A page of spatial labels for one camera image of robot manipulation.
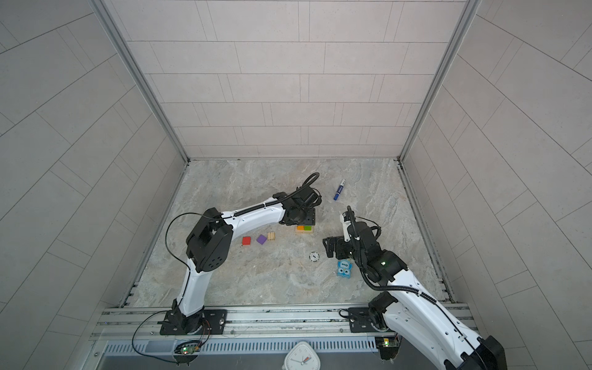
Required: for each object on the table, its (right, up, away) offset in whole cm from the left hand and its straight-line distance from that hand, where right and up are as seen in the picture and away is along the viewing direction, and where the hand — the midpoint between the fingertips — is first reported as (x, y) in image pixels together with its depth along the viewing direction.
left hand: (315, 217), depth 91 cm
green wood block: (-3, -4, 0) cm, 5 cm away
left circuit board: (-37, -32, -27) cm, 56 cm away
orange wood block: (-6, -4, 0) cm, 7 cm away
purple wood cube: (-21, -8, -2) cm, 23 cm away
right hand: (+6, -6, -13) cm, 15 cm away
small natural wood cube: (-18, -7, -2) cm, 19 cm away
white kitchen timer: (-5, -35, -27) cm, 44 cm away
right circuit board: (+21, -35, -23) cm, 47 cm away
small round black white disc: (-1, -14, -7) cm, 15 cm away
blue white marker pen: (+12, +11, +13) cm, 21 cm away
